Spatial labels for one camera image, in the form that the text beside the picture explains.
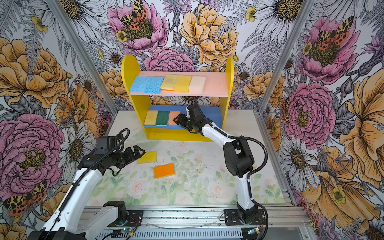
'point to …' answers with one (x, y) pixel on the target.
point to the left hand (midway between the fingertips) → (138, 160)
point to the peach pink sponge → (172, 115)
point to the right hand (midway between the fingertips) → (177, 124)
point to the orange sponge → (164, 170)
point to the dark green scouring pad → (162, 117)
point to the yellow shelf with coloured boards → (161, 96)
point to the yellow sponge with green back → (151, 117)
